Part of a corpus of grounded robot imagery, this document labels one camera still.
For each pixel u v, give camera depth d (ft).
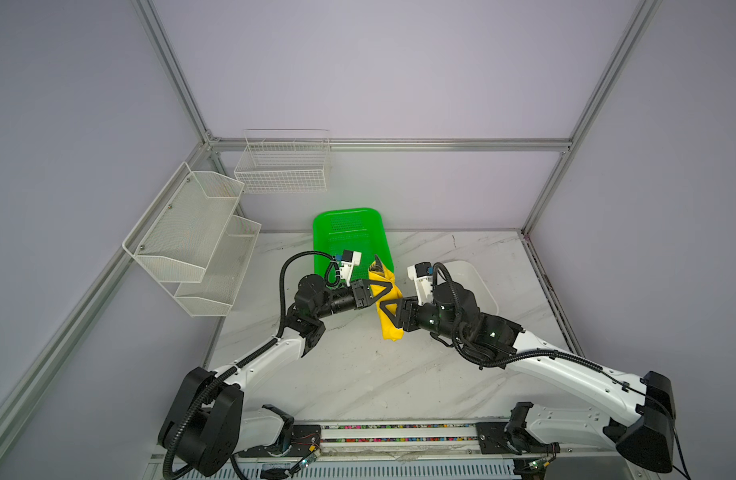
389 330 2.24
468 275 3.42
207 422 1.33
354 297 2.13
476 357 1.68
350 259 2.29
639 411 1.30
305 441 2.39
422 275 2.02
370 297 2.24
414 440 2.45
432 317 1.93
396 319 2.04
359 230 3.92
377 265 2.35
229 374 1.46
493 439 2.40
